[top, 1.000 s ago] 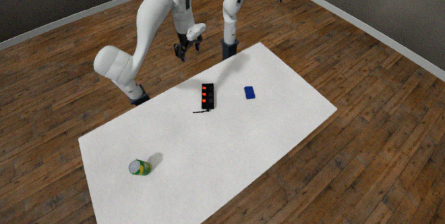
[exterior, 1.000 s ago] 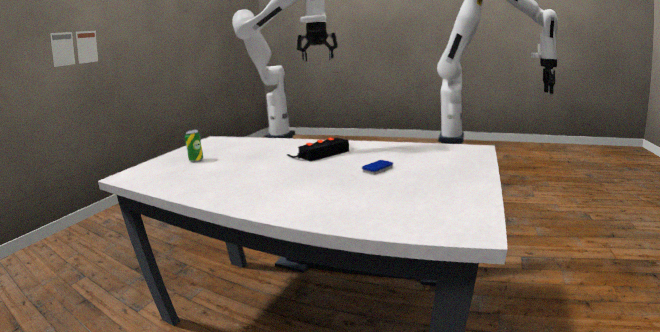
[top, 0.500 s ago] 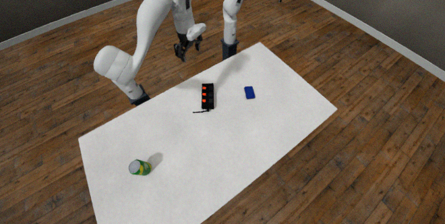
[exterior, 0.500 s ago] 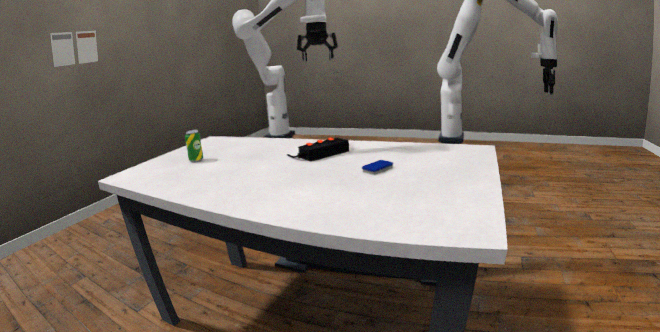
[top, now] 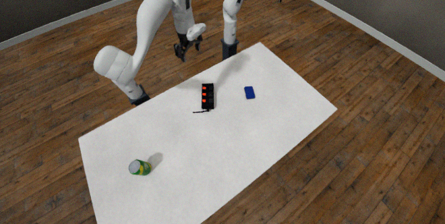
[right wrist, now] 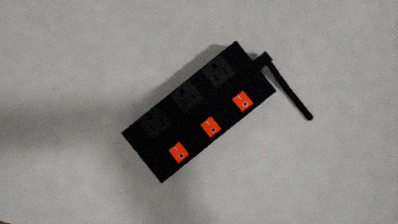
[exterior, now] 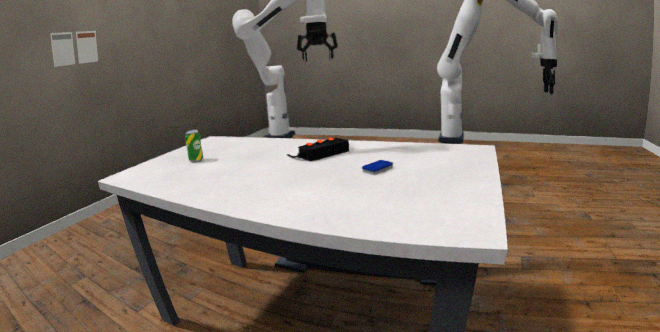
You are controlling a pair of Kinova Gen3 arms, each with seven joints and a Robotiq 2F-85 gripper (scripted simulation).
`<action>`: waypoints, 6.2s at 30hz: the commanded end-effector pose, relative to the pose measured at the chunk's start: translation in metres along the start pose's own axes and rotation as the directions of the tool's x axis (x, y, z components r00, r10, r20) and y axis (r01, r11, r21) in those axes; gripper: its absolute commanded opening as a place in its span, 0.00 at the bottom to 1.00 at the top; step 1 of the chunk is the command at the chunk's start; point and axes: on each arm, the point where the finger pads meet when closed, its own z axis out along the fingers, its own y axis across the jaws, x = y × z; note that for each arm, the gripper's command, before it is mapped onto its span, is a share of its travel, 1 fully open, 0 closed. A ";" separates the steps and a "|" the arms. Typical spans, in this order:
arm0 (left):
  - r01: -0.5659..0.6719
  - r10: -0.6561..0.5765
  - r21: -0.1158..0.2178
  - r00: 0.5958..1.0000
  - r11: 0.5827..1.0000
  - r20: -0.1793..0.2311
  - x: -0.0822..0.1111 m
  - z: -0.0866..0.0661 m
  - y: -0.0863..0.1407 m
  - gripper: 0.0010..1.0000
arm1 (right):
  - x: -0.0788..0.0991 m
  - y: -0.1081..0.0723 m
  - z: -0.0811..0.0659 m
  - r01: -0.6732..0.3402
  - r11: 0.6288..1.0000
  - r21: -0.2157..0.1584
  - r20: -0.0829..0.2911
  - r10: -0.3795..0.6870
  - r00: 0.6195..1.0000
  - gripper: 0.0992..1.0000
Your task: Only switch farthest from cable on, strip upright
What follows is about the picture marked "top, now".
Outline black power strip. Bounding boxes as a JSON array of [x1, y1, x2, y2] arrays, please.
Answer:
[[193, 83, 214, 113]]

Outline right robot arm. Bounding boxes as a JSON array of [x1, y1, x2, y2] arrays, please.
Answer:
[[94, 0, 206, 99]]

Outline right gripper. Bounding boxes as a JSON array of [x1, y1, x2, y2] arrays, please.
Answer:
[[174, 32, 203, 62]]

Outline green and yellow drink can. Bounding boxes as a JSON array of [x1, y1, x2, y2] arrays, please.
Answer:
[[128, 159, 152, 176]]

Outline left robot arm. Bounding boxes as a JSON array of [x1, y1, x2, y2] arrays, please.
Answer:
[[223, 0, 243, 44]]

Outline small blue rectangular pad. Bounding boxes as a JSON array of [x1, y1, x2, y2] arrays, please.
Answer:
[[244, 86, 255, 100]]

